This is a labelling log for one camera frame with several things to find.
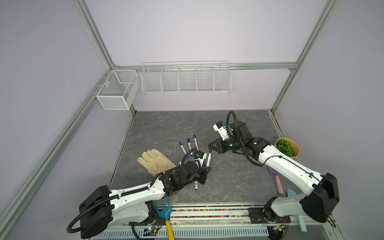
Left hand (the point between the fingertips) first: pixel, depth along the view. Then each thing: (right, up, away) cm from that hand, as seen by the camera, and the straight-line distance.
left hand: (209, 170), depth 76 cm
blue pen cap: (-3, +4, -3) cm, 6 cm away
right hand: (0, +12, 0) cm, 12 cm away
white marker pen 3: (-16, +8, +24) cm, 30 cm away
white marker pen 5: (-7, -11, +7) cm, 15 cm away
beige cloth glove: (-33, 0, +18) cm, 37 cm away
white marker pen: (-7, +10, +24) cm, 27 cm away
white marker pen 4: (-1, +6, -2) cm, 6 cm away
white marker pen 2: (-12, +9, +24) cm, 28 cm away
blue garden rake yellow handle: (-22, -21, -2) cm, 31 cm away
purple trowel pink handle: (+39, -10, +6) cm, 40 cm away
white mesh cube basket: (-63, +46, +31) cm, 84 cm away
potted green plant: (+47, +10, +11) cm, 49 cm away
